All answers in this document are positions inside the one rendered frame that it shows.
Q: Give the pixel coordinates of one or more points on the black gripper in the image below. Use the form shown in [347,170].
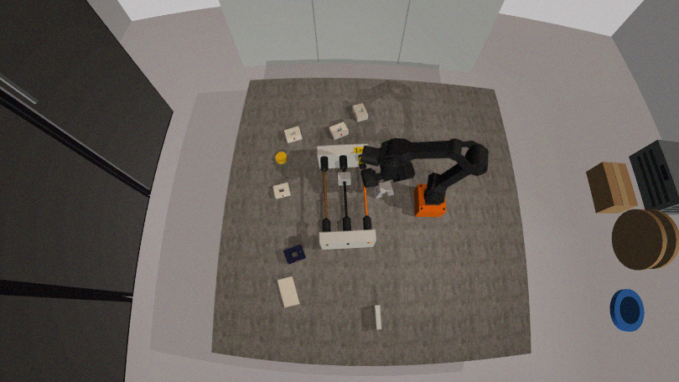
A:
[371,178]

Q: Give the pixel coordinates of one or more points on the white square block with red mark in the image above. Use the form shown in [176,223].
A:
[290,134]

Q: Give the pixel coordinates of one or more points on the white square block with dark centre hole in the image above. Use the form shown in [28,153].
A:
[360,112]

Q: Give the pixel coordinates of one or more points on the yellow short cylinder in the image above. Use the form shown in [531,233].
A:
[281,157]

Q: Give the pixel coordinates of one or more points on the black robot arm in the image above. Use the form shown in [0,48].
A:
[399,152]

